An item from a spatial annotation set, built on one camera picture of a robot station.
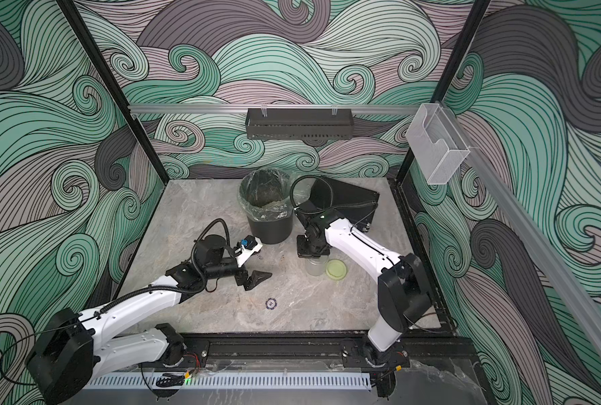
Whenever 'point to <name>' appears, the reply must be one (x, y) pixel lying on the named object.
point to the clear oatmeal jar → (316, 265)
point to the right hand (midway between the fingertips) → (302, 255)
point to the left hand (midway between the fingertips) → (264, 259)
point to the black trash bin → (271, 232)
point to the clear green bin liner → (267, 194)
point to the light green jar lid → (337, 269)
